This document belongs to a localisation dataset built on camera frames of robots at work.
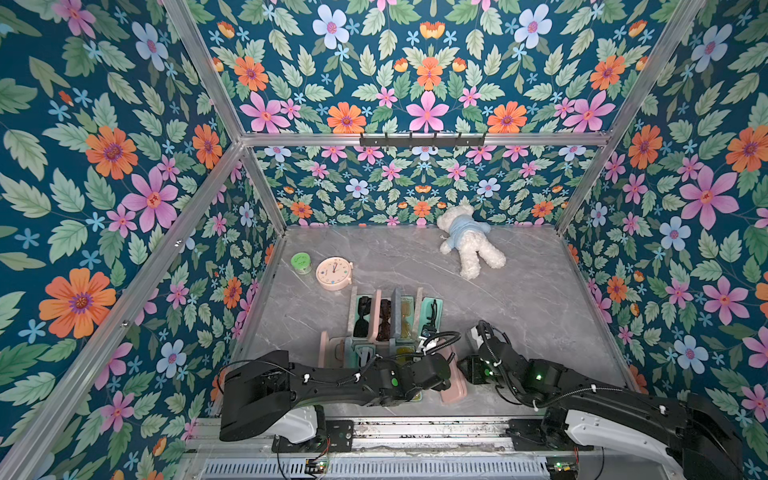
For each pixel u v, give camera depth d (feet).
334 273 3.40
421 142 3.06
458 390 2.46
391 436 2.46
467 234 3.44
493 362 1.95
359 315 3.08
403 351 2.85
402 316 2.99
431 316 3.07
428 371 1.91
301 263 3.42
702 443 1.32
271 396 1.36
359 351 2.83
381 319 3.03
